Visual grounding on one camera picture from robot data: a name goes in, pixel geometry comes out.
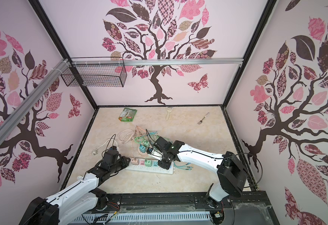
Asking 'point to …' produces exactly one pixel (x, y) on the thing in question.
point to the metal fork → (200, 121)
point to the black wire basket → (98, 75)
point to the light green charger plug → (146, 143)
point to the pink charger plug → (135, 161)
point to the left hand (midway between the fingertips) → (130, 162)
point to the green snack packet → (128, 115)
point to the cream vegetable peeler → (168, 109)
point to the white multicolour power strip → (140, 168)
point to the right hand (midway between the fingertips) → (162, 159)
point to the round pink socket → (141, 153)
